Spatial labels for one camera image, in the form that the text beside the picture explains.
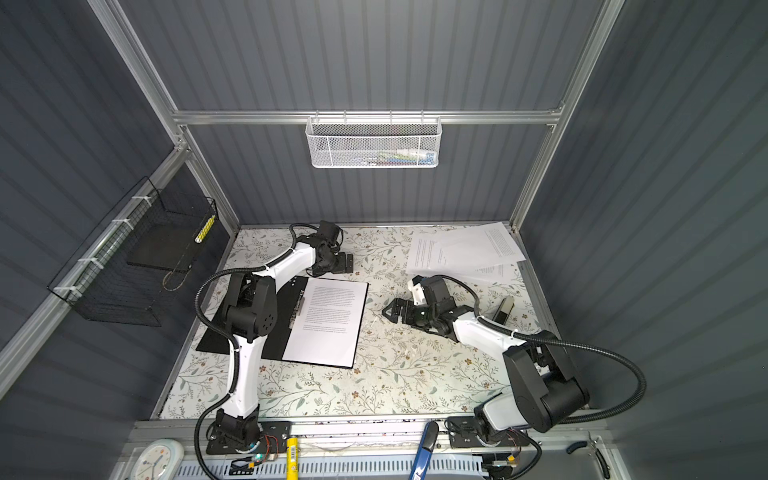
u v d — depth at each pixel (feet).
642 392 1.34
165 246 2.55
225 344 2.00
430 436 2.32
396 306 2.57
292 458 2.28
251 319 1.94
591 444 2.37
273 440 2.37
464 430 2.38
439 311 2.28
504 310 3.01
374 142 3.67
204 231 2.67
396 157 3.05
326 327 3.06
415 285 2.71
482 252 3.84
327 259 2.85
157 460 2.27
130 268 2.36
